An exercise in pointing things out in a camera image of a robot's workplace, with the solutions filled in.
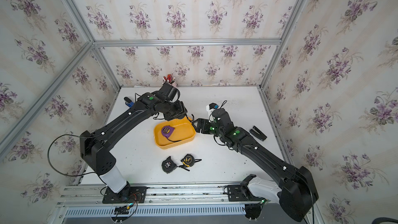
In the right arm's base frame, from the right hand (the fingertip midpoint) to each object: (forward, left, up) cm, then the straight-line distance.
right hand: (199, 124), depth 77 cm
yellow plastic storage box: (+6, +10, -20) cm, 23 cm away
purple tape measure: (+5, +20, -16) cm, 26 cm away
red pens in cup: (+44, +23, -9) cm, 50 cm away
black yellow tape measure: (-13, +5, -15) cm, 21 cm away
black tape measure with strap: (-16, +16, -15) cm, 27 cm away
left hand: (+6, +7, +1) cm, 9 cm away
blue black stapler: (+25, +50, -14) cm, 57 cm away
